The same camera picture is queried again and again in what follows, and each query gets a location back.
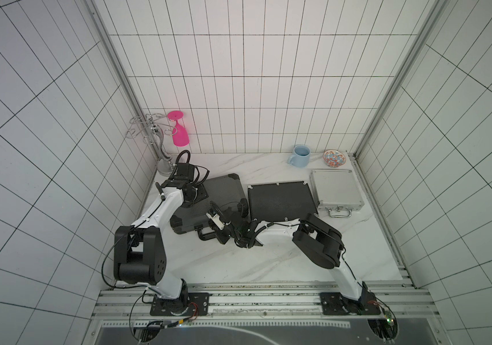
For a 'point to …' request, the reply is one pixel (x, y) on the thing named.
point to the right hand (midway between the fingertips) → (215, 220)
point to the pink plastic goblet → (180, 138)
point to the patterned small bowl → (334, 158)
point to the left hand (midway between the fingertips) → (200, 199)
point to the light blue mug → (301, 156)
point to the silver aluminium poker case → (336, 191)
